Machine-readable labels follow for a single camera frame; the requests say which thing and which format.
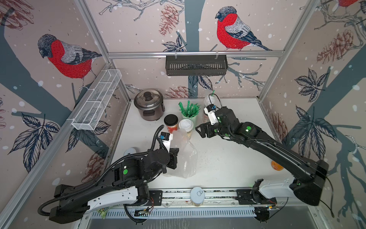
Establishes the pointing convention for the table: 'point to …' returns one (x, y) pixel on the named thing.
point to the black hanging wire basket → (197, 65)
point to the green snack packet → (103, 211)
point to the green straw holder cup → (190, 111)
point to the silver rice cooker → (149, 103)
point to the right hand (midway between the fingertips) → (202, 124)
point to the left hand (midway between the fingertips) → (182, 149)
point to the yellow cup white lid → (187, 125)
